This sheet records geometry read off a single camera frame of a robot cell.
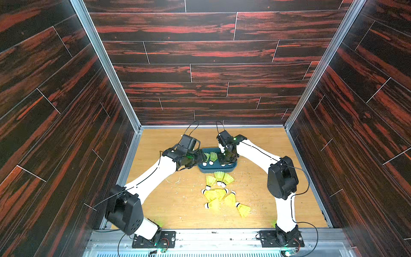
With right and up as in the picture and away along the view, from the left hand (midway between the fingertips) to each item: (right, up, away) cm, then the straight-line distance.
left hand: (205, 159), depth 83 cm
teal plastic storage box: (+7, -6, +6) cm, 11 cm away
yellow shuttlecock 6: (+14, -23, +1) cm, 27 cm away
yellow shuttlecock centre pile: (+3, -20, +3) cm, 20 cm away
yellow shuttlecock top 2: (+8, -11, +8) cm, 16 cm away
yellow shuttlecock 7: (+20, -26, -3) cm, 33 cm away
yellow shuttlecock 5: (+5, -24, -1) cm, 24 cm away
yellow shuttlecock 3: (+13, -13, +7) cm, 20 cm away
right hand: (+12, -2, +11) cm, 17 cm away
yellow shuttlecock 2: (+11, -4, +7) cm, 14 cm away
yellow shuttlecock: (0, -5, +15) cm, 16 cm away
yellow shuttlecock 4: (+9, -19, +3) cm, 21 cm away
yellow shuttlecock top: (+3, -13, +6) cm, 15 cm away
